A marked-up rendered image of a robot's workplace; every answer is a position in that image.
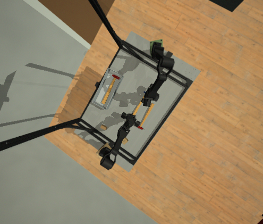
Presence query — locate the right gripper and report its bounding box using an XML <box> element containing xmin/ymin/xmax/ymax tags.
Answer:
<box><xmin>121</xmin><ymin>112</ymin><xmax>140</xmax><ymax>127</ymax></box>

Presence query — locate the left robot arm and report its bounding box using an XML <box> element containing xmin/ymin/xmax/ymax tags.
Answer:
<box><xmin>143</xmin><ymin>42</ymin><xmax>175</xmax><ymax>107</ymax></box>

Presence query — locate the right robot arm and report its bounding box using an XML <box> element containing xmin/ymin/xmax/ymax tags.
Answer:
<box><xmin>99</xmin><ymin>114</ymin><xmax>135</xmax><ymax>170</ymax></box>

